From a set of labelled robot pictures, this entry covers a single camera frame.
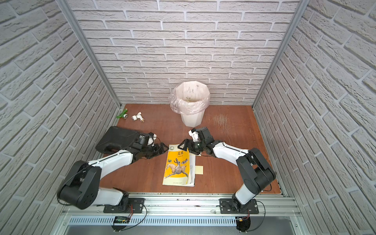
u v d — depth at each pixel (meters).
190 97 1.05
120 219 0.72
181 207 0.74
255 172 0.45
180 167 0.86
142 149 0.71
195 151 0.78
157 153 0.79
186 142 0.77
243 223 0.70
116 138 0.93
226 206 0.73
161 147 0.84
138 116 1.10
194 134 0.83
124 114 1.10
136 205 0.73
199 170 0.86
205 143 0.70
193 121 0.99
